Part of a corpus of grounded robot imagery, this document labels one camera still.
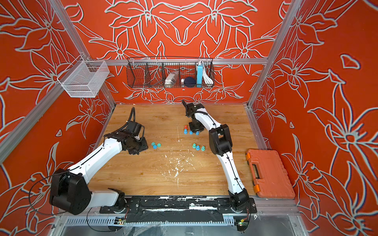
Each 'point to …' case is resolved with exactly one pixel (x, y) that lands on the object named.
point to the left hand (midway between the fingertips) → (146, 146)
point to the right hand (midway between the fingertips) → (194, 130)
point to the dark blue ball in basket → (190, 82)
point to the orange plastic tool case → (271, 179)
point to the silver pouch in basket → (172, 78)
